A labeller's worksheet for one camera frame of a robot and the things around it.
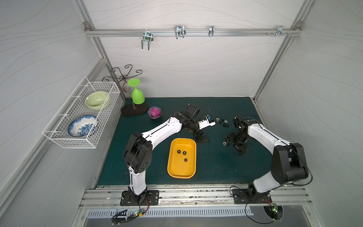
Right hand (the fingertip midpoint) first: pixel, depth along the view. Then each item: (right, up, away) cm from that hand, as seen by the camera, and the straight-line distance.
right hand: (230, 145), depth 87 cm
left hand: (-16, +8, -6) cm, 19 cm away
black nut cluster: (+2, +12, +17) cm, 21 cm away
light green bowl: (-76, +27, -16) cm, 82 cm away
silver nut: (-2, 0, +6) cm, 6 cm away
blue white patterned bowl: (-76, +15, -23) cm, 81 cm away
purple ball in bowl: (-52, +21, +17) cm, 58 cm away
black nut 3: (-29, -5, +2) cm, 30 cm away
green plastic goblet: (-60, +31, +4) cm, 68 cm away
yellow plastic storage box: (-31, -8, +1) cm, 32 cm away
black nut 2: (-33, -4, +3) cm, 33 cm away
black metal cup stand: (-71, +23, +24) cm, 78 cm away
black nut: (-28, -9, -1) cm, 30 cm away
